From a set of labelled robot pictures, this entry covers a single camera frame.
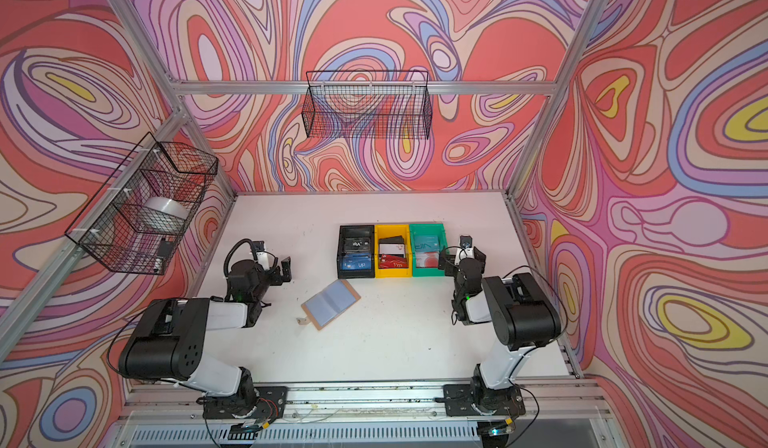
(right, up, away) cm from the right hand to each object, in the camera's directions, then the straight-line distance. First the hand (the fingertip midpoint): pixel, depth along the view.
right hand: (461, 252), depth 96 cm
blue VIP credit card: (-35, -3, +2) cm, 35 cm away
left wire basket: (-87, +11, -22) cm, 91 cm away
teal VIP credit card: (-11, +2, +6) cm, 12 cm away
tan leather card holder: (-42, -15, -7) cm, 45 cm away
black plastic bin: (-35, +4, +8) cm, 36 cm away
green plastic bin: (-10, +7, +2) cm, 13 cm away
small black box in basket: (-80, +3, -22) cm, 83 cm away
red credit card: (-24, -3, +3) cm, 25 cm away
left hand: (-59, -1, -2) cm, 59 cm away
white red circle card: (-11, -3, +2) cm, 11 cm away
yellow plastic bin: (-22, +7, +5) cm, 24 cm away
